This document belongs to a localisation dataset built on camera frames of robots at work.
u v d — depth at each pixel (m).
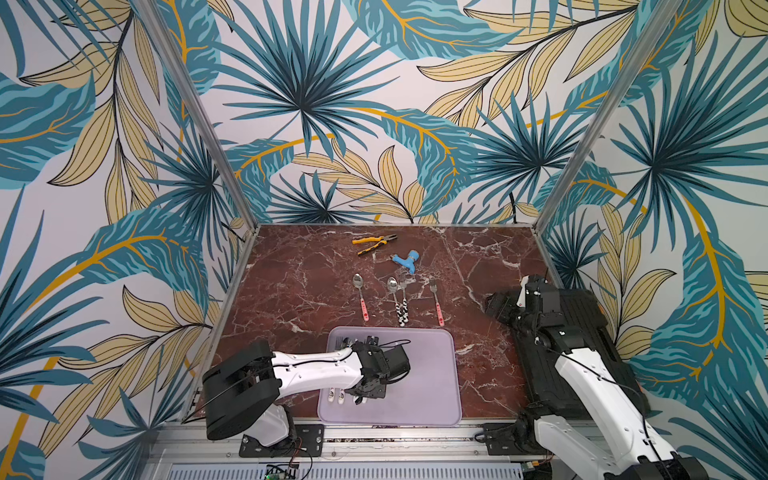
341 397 0.79
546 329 0.57
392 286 1.01
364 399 0.78
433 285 1.03
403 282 1.04
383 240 1.13
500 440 0.73
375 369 0.60
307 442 0.73
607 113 0.86
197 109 0.84
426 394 0.80
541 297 0.60
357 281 1.03
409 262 1.06
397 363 0.65
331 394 0.80
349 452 0.73
